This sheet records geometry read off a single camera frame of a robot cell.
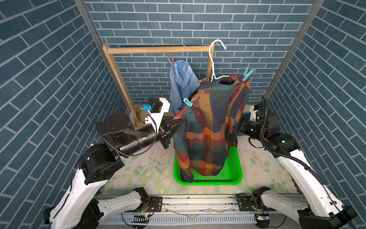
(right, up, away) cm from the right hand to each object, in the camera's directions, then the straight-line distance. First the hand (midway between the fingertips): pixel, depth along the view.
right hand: (237, 122), depth 71 cm
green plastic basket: (+1, -32, +13) cm, 34 cm away
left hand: (-24, +2, -27) cm, 36 cm away
